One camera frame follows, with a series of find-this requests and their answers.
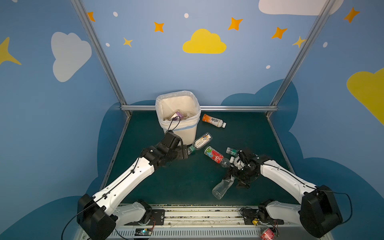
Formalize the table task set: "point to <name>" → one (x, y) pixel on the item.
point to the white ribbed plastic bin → (186, 103)
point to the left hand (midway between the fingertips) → (184, 151)
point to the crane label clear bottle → (199, 142)
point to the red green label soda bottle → (216, 156)
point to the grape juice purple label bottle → (177, 116)
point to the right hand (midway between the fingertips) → (231, 180)
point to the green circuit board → (143, 232)
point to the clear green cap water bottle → (231, 151)
